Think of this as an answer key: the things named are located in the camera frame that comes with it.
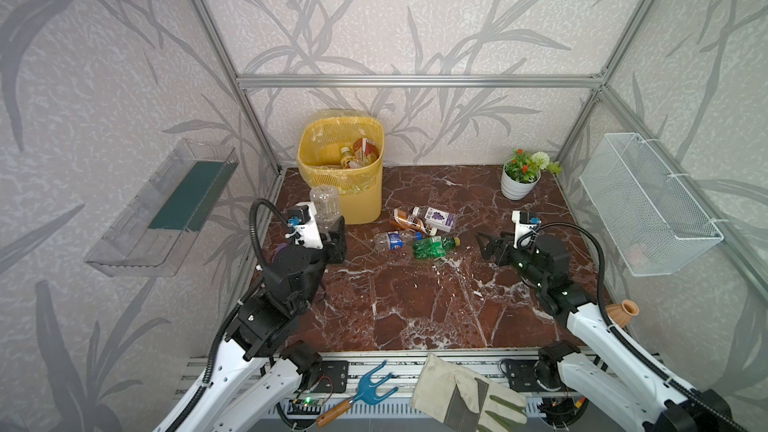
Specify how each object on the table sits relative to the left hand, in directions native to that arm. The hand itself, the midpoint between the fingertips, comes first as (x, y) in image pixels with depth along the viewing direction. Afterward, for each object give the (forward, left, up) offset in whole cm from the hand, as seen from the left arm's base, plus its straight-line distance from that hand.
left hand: (339, 211), depth 65 cm
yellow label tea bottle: (+33, +5, -16) cm, 37 cm away
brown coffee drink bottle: (+17, -14, -29) cm, 37 cm away
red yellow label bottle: (+34, -2, -12) cm, 37 cm away
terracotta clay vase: (-15, -69, -22) cm, 74 cm away
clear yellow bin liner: (+45, +4, -7) cm, 46 cm away
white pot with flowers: (+31, -55, -19) cm, 66 cm away
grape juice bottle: (+19, -26, -31) cm, 45 cm away
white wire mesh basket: (-2, -68, +1) cm, 68 cm away
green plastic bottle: (+8, -25, -31) cm, 41 cm away
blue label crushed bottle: (+10, -12, -29) cm, 33 cm away
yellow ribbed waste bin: (+32, +14, -18) cm, 40 cm away
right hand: (+6, -38, -14) cm, 41 cm away
